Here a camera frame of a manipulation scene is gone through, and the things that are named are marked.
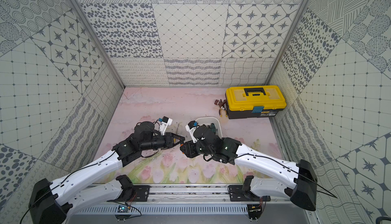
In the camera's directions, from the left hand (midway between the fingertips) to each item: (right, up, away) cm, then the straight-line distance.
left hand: (184, 136), depth 69 cm
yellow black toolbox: (+40, +16, +22) cm, 48 cm away
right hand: (0, -6, +2) cm, 6 cm away
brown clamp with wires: (+23, +14, +39) cm, 47 cm away
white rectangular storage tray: (+12, +3, +27) cm, 30 cm away
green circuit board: (-30, -35, +3) cm, 46 cm away
